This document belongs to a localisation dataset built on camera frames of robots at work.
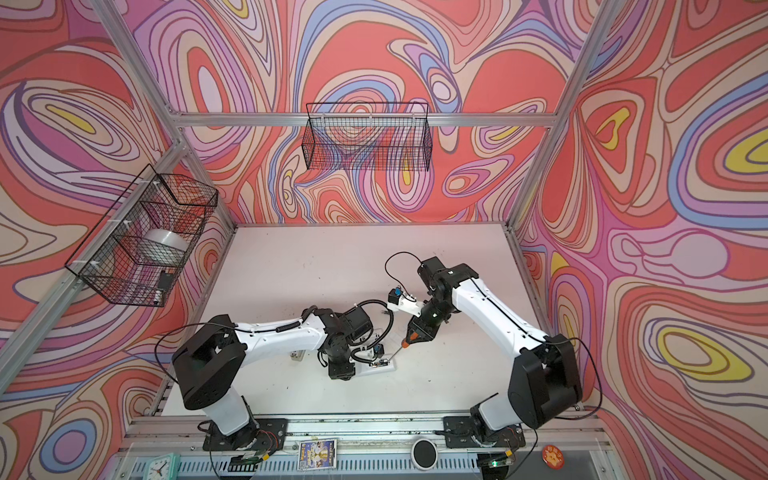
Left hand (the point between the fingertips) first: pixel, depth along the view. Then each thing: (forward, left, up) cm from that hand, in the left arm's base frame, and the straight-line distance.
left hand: (351, 365), depth 84 cm
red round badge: (-22, -50, 0) cm, 55 cm away
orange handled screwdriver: (+2, -15, +11) cm, 19 cm away
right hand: (+2, -18, +11) cm, 22 cm away
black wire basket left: (+18, +53, +29) cm, 63 cm away
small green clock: (-24, +41, +2) cm, 47 cm away
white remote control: (-1, -5, +2) cm, 6 cm away
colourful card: (-21, +6, +2) cm, 22 cm away
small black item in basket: (+12, +45, +25) cm, 53 cm away
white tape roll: (+17, +43, +33) cm, 57 cm away
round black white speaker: (-22, -19, +4) cm, 29 cm away
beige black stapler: (+3, +16, +1) cm, 16 cm away
